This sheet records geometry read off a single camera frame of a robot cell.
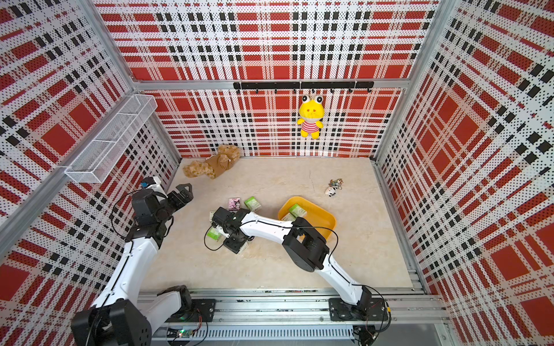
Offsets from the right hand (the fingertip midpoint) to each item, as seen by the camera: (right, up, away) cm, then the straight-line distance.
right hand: (240, 241), depth 89 cm
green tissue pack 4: (-11, +3, +1) cm, 12 cm away
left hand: (-19, +22, -7) cm, 30 cm away
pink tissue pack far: (-6, +14, +10) cm, 18 cm away
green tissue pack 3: (+24, +11, +8) cm, 28 cm away
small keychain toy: (+42, +22, +19) cm, 51 cm away
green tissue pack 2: (+20, +9, +6) cm, 23 cm away
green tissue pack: (+3, +15, +12) cm, 19 cm away
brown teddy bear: (-16, +32, +17) cm, 40 cm away
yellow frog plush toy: (+30, +56, +2) cm, 63 cm away
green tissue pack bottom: (+3, 0, -7) cm, 7 cm away
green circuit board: (-14, -24, -20) cm, 34 cm away
